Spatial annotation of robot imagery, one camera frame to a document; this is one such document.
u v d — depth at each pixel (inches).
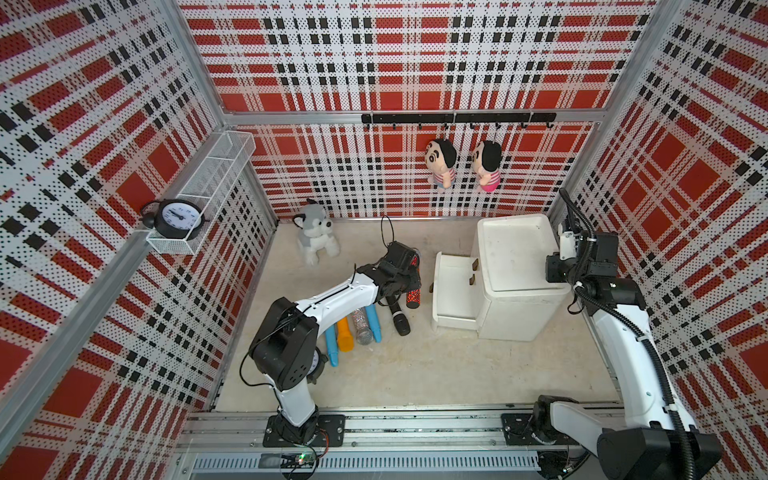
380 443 29.0
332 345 34.2
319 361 32.4
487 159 36.8
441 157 35.7
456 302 37.6
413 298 32.4
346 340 34.0
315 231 38.6
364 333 34.5
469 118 34.9
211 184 31.8
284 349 18.2
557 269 26.3
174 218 25.0
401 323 35.7
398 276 29.4
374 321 35.9
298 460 27.4
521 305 28.3
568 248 26.0
